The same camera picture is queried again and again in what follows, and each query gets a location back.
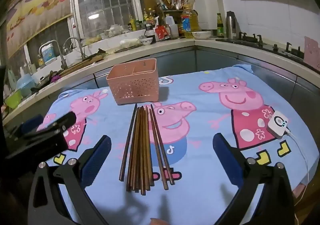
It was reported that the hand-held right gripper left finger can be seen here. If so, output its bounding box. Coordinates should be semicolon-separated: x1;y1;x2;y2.
27;135;112;225

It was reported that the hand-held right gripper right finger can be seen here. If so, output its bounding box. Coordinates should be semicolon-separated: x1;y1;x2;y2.
212;132;295;225

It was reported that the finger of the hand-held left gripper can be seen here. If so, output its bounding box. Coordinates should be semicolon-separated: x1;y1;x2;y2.
20;114;44;134
22;111;77;140

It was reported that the bundle of wooden chopsticks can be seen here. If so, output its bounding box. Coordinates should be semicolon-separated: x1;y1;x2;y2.
126;105;175;195

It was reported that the pink plastic utensil basket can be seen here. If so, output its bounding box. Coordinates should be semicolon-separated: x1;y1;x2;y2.
106;58;160;105

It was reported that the blue cartoon pig printed blanket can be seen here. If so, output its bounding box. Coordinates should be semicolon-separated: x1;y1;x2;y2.
24;64;314;225

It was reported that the green plastic basin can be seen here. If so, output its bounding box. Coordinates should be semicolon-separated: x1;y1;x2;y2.
5;89;23;109

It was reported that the light blue plastic container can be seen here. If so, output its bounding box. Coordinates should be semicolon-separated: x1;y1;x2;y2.
16;75;35;97

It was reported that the black pan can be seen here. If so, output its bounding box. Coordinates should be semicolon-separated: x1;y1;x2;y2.
31;75;54;92

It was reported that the wooden cutting board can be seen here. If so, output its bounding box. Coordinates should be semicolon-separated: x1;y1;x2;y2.
59;54;106;76

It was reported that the small white square device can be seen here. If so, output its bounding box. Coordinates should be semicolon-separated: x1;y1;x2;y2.
266;111;290;139

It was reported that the white jug with blue label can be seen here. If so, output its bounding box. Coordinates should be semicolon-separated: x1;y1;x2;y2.
41;43;56;66

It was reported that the tall steel faucet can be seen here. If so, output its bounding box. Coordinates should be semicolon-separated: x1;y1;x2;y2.
39;40;68;70

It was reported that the curved steel faucet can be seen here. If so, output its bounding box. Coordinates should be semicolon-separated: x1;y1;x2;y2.
62;37;86;60

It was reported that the white plastic bag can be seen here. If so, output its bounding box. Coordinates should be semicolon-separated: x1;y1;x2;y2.
119;38;140;48

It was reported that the black gas stove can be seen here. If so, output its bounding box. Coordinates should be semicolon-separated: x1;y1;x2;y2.
215;31;320;72

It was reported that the kitchen counter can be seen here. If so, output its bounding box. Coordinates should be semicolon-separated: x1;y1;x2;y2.
0;36;320;128

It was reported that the row of condiment bottles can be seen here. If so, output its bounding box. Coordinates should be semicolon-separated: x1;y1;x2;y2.
128;8;160;32

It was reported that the white ceramic bowl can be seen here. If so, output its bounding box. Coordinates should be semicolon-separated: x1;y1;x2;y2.
191;31;212;40

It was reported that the red snack packet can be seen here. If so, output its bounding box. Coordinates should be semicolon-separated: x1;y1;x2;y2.
154;25;169;41

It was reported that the steel thermos flask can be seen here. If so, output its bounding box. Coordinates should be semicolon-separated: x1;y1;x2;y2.
226;11;237;40

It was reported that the green glass bottle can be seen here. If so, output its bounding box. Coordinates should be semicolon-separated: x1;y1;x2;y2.
216;13;224;37

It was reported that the pink perforated plastic board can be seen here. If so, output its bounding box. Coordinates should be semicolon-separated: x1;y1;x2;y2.
303;36;320;71

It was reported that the large yellow cooking oil bottle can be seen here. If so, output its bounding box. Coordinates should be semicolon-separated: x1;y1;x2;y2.
180;8;199;39

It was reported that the white plastic jug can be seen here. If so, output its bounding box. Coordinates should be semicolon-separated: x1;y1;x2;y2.
165;15;179;39

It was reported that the pile of snack packets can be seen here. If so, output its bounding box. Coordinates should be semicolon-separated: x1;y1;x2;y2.
156;0;195;11

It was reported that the white cable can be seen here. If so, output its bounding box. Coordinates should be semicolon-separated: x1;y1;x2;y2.
285;127;310;225

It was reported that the fruit printed wall poster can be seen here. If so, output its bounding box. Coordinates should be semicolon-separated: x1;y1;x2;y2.
5;0;73;59

